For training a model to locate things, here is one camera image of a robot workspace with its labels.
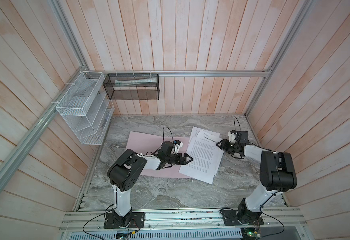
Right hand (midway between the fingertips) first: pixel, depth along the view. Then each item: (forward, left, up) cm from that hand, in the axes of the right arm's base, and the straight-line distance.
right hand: (219, 144), depth 99 cm
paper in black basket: (+23, +55, +32) cm, 67 cm away
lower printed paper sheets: (+8, +4, -4) cm, 10 cm away
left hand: (-14, +21, 0) cm, 26 cm away
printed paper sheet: (-9, +9, -4) cm, 14 cm away
